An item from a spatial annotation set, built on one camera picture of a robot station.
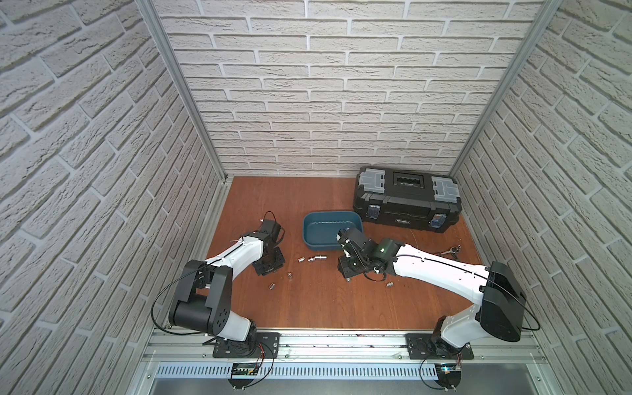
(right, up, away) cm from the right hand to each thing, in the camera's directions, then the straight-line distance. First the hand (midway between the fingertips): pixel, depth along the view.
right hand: (344, 266), depth 80 cm
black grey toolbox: (+24, +23, +9) cm, 35 cm away
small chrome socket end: (-16, -1, +11) cm, 19 cm away
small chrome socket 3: (+17, -8, +5) cm, 19 cm away
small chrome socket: (-11, -1, +11) cm, 16 cm away
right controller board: (+30, -30, -10) cm, 43 cm away
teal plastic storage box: (-8, +10, +22) cm, 26 cm away
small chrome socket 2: (-19, -5, +7) cm, 21 cm away
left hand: (-24, -1, +10) cm, 26 cm away
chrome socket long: (-8, 0, +12) cm, 14 cm away
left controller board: (-31, -30, -9) cm, 44 cm away
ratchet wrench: (+45, +2, +14) cm, 47 cm away
